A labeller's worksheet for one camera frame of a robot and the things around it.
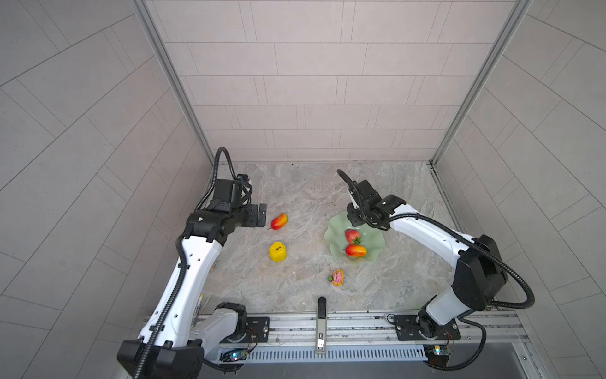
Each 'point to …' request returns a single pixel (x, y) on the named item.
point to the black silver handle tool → (321, 325)
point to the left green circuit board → (233, 354)
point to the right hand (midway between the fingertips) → (352, 214)
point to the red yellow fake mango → (278, 222)
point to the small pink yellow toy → (337, 278)
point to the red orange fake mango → (356, 250)
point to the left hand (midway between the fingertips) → (256, 206)
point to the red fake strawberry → (353, 236)
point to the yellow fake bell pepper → (278, 251)
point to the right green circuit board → (436, 355)
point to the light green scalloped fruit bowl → (372, 239)
